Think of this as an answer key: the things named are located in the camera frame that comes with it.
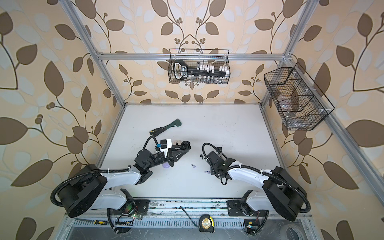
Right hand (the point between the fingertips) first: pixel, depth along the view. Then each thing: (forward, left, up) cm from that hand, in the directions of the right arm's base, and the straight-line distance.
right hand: (217, 169), depth 87 cm
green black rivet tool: (+35, +26, +2) cm, 43 cm away
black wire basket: (+18, -41, +34) cm, 56 cm away
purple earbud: (+2, +14, 0) cm, 14 cm away
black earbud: (+8, +9, +1) cm, 12 cm away
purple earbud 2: (-2, +5, 0) cm, 6 cm away
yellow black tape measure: (-27, +8, +3) cm, 28 cm away
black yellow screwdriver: (+27, +42, +2) cm, 50 cm away
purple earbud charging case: (+3, +30, +1) cm, 30 cm away
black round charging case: (+3, +17, +24) cm, 29 cm away
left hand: (+1, +16, +23) cm, 29 cm away
